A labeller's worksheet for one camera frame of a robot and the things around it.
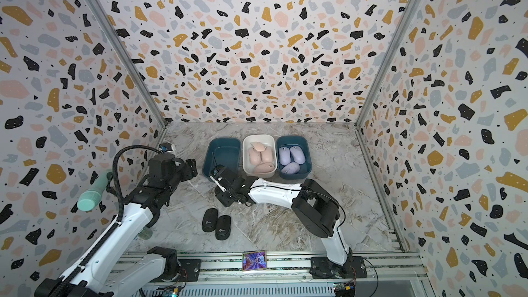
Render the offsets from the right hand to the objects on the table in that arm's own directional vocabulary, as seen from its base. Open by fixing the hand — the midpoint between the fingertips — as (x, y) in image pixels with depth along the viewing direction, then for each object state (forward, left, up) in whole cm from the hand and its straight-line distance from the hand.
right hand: (227, 192), depth 87 cm
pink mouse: (+27, -11, -2) cm, 29 cm away
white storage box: (+32, -14, -3) cm, 35 cm away
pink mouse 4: (+16, -14, -5) cm, 22 cm away
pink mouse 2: (+21, -9, -4) cm, 24 cm away
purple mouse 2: (+16, -28, -4) cm, 32 cm away
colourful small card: (-24, -14, -5) cm, 28 cm away
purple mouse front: (+24, -31, -6) cm, 40 cm away
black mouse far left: (-11, +6, -4) cm, 13 cm away
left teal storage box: (+25, +7, -4) cm, 26 cm away
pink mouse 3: (+22, -15, -4) cm, 27 cm away
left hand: (+5, +12, +14) cm, 20 cm away
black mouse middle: (-13, 0, -4) cm, 14 cm away
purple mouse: (+23, -24, -4) cm, 33 cm away
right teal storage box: (+31, -27, -2) cm, 41 cm away
